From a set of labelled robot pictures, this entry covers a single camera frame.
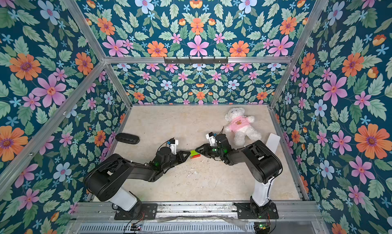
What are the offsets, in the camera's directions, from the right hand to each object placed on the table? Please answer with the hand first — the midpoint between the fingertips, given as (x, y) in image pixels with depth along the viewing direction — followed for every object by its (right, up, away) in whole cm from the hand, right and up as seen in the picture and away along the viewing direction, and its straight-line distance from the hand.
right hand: (197, 151), depth 89 cm
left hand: (-3, -1, -1) cm, 4 cm away
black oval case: (-45, +6, +7) cm, 46 cm away
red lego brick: (-1, -3, +1) cm, 4 cm away
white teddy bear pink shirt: (+27, +15, +10) cm, 32 cm away
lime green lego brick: (-2, -1, +1) cm, 3 cm away
